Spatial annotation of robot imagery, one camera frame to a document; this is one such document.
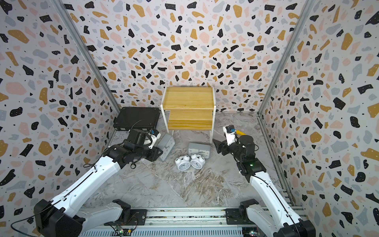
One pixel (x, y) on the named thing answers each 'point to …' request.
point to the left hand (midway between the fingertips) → (160, 150)
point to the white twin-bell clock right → (197, 161)
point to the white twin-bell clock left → (183, 163)
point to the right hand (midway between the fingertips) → (220, 137)
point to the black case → (136, 118)
